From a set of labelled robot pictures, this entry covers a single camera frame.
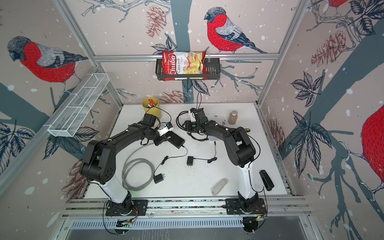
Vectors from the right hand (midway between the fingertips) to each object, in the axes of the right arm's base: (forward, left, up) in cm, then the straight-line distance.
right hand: (182, 128), depth 98 cm
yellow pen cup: (+16, +24, +5) cm, 30 cm away
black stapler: (-30, -49, -6) cm, 57 cm away
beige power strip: (-34, -23, -6) cm, 42 cm away
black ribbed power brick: (-4, +6, -7) cm, 10 cm away
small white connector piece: (+19, -23, -7) cm, 30 cm away
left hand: (-8, +10, +1) cm, 13 cm away
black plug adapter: (-18, -6, -7) cm, 20 cm away
